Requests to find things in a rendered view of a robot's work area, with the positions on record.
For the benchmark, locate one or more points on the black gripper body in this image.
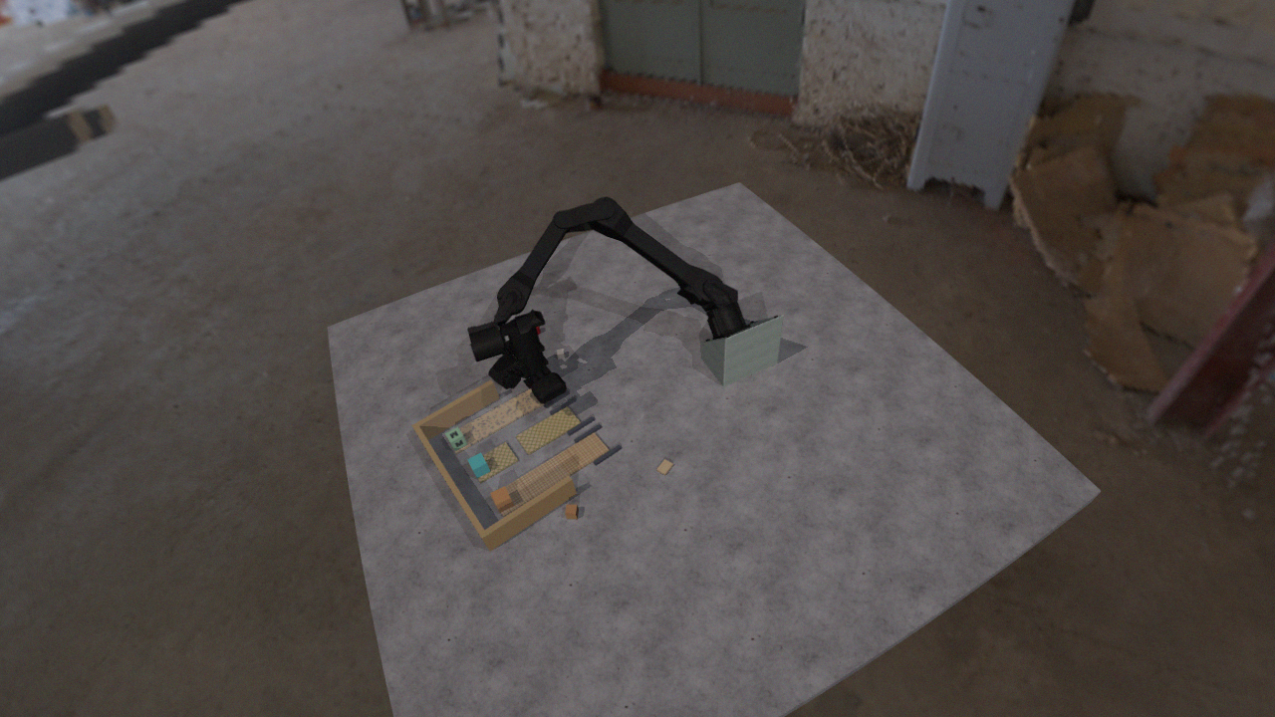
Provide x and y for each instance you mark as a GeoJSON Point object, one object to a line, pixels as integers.
{"type": "Point", "coordinates": [546, 386]}

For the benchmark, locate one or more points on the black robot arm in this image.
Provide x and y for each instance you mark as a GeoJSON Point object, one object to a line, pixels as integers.
{"type": "Point", "coordinates": [608, 218]}

